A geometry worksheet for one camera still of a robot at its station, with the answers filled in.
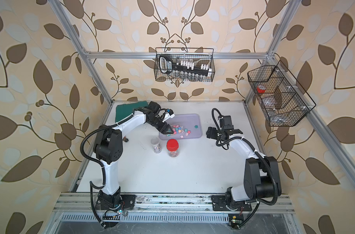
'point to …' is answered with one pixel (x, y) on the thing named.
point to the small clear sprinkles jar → (155, 142)
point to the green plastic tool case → (122, 110)
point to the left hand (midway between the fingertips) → (168, 128)
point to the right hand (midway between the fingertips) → (213, 133)
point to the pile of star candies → (179, 130)
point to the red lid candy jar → (172, 146)
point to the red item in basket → (260, 90)
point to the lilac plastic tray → (185, 126)
